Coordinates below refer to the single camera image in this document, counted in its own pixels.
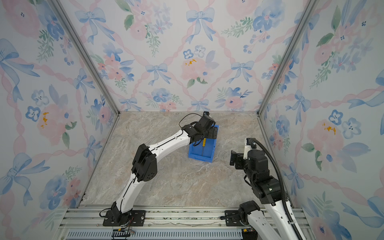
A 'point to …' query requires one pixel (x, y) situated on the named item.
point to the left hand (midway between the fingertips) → (212, 129)
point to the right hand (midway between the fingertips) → (241, 151)
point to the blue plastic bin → (195, 152)
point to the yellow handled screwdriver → (203, 144)
